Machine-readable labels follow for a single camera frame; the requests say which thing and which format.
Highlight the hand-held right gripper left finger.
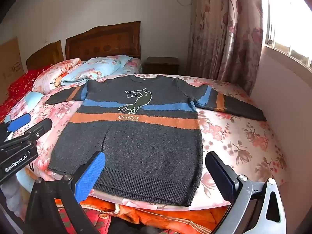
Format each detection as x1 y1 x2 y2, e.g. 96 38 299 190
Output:
23 151 106 234

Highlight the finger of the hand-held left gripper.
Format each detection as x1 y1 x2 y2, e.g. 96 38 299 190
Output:
0 118 53 152
0 113 31 142

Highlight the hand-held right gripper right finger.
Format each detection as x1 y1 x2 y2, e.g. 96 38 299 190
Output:
205 151 287 234

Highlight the dark grey striped knit sweater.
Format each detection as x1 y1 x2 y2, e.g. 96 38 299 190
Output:
45 74 267 206

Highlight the pink floral bed sheet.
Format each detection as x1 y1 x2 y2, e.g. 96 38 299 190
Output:
5 74 288 211

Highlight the red patterned blanket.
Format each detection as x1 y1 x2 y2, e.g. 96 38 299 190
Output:
0 65 53 123

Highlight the pink floral pillow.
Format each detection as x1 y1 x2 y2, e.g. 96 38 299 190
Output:
33 58 83 95

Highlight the cardboard box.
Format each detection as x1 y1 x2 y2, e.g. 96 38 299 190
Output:
0 36 25 98

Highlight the orange fleece blanket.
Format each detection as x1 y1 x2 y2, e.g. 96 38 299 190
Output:
55 196 230 234

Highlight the small wooden headboard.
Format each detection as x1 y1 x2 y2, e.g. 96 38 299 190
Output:
26 40 64 70

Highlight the light blue floral pillow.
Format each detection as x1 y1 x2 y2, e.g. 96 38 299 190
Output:
60 55 134 86

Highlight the large wooden headboard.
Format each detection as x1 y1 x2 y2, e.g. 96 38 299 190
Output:
65 21 142 61

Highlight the dark wooden nightstand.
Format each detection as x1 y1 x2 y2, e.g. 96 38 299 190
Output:
143 57 180 75

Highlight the pink floral curtain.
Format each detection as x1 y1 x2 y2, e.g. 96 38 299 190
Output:
186 0 265 95

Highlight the window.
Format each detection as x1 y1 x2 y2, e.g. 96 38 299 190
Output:
258 0 312 69

